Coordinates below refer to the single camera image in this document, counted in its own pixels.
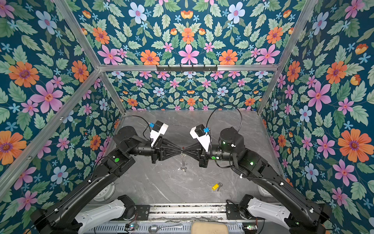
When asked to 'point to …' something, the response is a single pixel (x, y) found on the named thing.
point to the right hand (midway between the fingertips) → (184, 149)
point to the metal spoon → (154, 228)
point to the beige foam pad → (209, 227)
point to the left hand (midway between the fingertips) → (178, 152)
